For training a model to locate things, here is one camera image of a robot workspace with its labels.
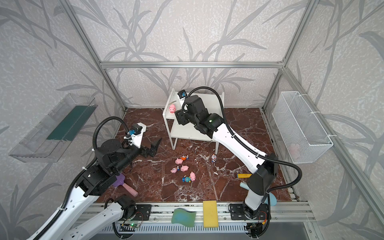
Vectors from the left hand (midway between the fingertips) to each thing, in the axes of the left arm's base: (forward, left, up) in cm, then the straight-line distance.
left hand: (154, 129), depth 64 cm
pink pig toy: (+13, -6, 0) cm, 14 cm away
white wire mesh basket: (-3, -63, +1) cm, 63 cm away
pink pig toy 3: (-10, -16, -33) cm, 38 cm away
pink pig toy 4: (0, -7, -34) cm, 35 cm away
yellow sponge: (-28, -25, -32) cm, 50 cm away
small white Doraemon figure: (+2, -29, -33) cm, 44 cm away
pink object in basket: (-3, -67, -13) cm, 68 cm away
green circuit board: (-33, +11, -34) cm, 48 cm away
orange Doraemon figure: (+2, -10, -33) cm, 34 cm away
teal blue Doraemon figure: (-11, -12, -33) cm, 37 cm away
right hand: (+16, -11, 0) cm, 19 cm away
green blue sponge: (-29, -12, -32) cm, 44 cm away
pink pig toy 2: (-5, -11, -33) cm, 35 cm away
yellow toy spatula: (-9, -45, -33) cm, 56 cm away
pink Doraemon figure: (-6, -4, -33) cm, 34 cm away
